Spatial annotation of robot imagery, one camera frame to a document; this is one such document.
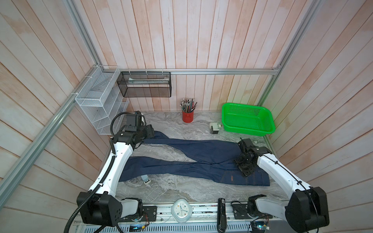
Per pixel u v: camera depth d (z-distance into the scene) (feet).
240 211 2.41
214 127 3.42
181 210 2.38
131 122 1.91
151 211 2.43
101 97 2.41
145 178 2.62
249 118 3.78
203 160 3.04
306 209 1.31
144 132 2.27
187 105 3.31
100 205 1.25
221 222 2.25
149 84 3.43
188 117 3.62
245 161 2.23
